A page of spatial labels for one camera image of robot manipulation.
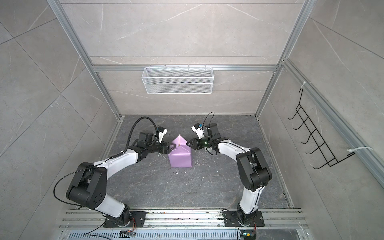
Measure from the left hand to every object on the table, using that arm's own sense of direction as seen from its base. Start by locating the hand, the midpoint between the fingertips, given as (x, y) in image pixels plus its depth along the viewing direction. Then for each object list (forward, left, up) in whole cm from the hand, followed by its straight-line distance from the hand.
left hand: (171, 141), depth 89 cm
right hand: (0, -11, -1) cm, 11 cm away
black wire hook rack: (-19, -68, +21) cm, 74 cm away
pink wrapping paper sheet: (-10, -6, -1) cm, 11 cm away
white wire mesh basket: (+39, -2, +17) cm, 42 cm away
